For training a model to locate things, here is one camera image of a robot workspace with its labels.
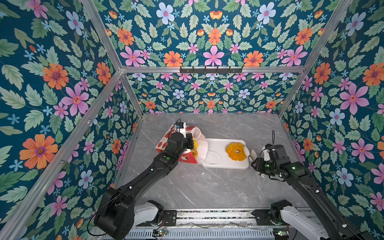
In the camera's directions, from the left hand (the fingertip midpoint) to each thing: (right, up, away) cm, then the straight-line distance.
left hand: (193, 130), depth 79 cm
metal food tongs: (+34, -14, +5) cm, 37 cm away
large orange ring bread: (+23, -12, +16) cm, 31 cm away
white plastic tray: (+14, -17, +9) cm, 24 cm away
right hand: (+32, -18, -1) cm, 37 cm away
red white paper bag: (+3, -8, +14) cm, 17 cm away
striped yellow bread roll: (0, -9, +14) cm, 17 cm away
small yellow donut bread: (0, -14, +13) cm, 19 cm away
